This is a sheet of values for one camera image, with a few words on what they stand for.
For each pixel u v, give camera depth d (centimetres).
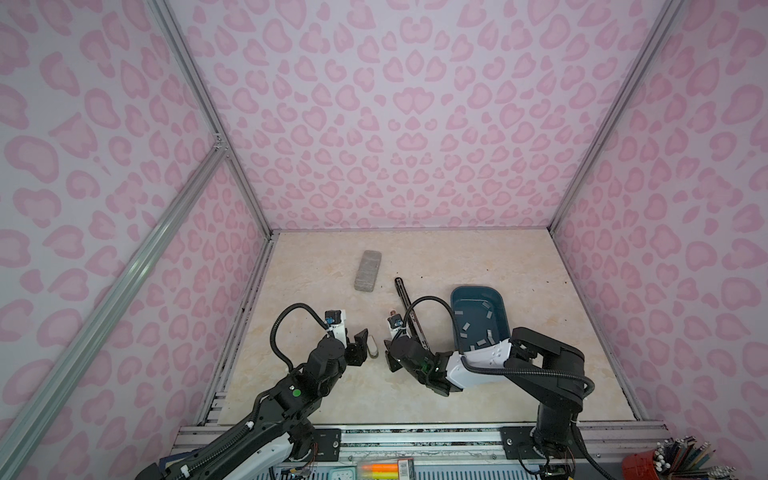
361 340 73
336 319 68
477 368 50
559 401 45
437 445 75
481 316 96
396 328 76
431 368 67
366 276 104
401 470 69
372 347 86
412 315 95
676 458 62
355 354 70
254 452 52
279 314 57
